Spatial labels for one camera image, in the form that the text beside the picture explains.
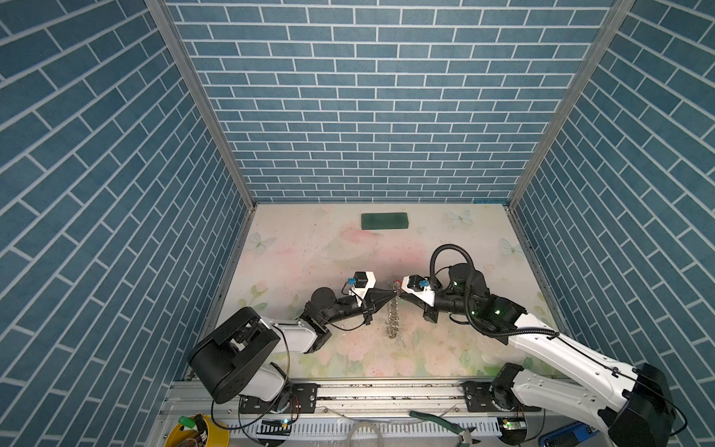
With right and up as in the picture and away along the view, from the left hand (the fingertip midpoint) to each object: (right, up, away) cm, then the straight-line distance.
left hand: (393, 297), depth 73 cm
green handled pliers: (+18, -34, -5) cm, 39 cm away
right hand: (+2, +2, +1) cm, 3 cm away
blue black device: (+42, -32, -5) cm, 54 cm away
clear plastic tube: (-9, -32, -2) cm, 33 cm away
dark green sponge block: (0, +21, +44) cm, 49 cm away
